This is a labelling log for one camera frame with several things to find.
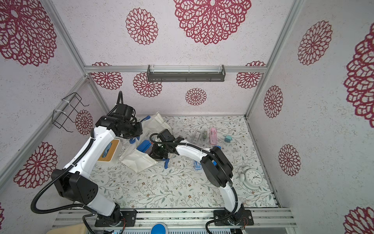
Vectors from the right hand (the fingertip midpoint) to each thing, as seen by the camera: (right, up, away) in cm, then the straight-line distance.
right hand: (146, 155), depth 84 cm
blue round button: (+9, -33, -14) cm, 37 cm away
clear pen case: (+31, +9, +22) cm, 39 cm away
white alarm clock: (+60, -14, 0) cm, 62 cm away
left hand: (-2, +13, -3) cm, 13 cm away
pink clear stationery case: (+42, +10, +22) cm, 49 cm away
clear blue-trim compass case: (+30, -8, +8) cm, 32 cm away
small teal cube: (+54, +8, +21) cm, 58 cm away
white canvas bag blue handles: (-2, +2, -9) cm, 10 cm away
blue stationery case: (+46, +3, +18) cm, 49 cm away
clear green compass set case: (+37, +11, +23) cm, 45 cm away
